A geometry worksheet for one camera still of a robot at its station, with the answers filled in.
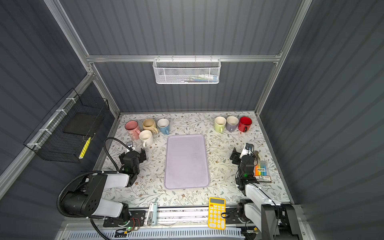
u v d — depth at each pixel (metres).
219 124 1.02
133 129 0.96
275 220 0.42
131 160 0.70
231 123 1.07
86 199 0.43
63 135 0.72
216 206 0.75
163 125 1.04
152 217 0.72
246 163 0.66
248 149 0.72
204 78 0.91
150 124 1.08
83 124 0.77
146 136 0.99
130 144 0.80
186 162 0.94
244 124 1.05
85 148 0.68
